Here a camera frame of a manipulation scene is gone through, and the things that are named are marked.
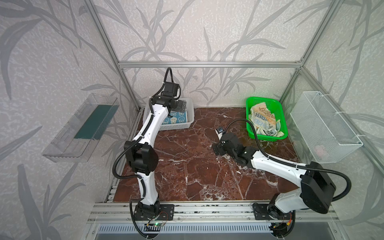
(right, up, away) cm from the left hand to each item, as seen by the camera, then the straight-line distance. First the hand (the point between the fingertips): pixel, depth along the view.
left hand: (176, 99), depth 88 cm
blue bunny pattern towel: (-3, -10, +24) cm, 27 cm away
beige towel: (+60, -14, +18) cm, 64 cm away
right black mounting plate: (+44, -58, -14) cm, 75 cm away
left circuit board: (-7, -63, -17) cm, 65 cm away
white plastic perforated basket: (+6, -4, +21) cm, 22 cm away
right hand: (+26, -22, -2) cm, 34 cm away
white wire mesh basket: (+69, -20, -25) cm, 76 cm away
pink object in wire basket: (+75, -28, -14) cm, 81 cm away
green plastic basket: (+73, -3, +29) cm, 79 cm away
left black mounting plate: (-6, -53, -22) cm, 58 cm away
